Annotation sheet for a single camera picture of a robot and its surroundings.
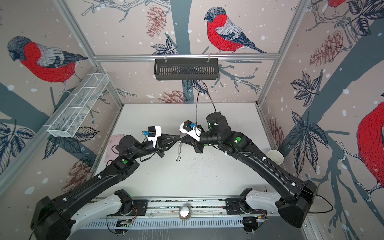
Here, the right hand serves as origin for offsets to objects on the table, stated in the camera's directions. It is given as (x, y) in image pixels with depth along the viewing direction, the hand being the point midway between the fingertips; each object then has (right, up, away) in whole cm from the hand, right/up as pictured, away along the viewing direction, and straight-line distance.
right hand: (180, 140), depth 64 cm
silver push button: (+2, -31, -1) cm, 31 cm away
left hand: (0, +1, -5) cm, 5 cm away
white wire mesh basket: (-56, +10, +9) cm, 57 cm away
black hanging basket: (0, +44, +43) cm, 62 cm away
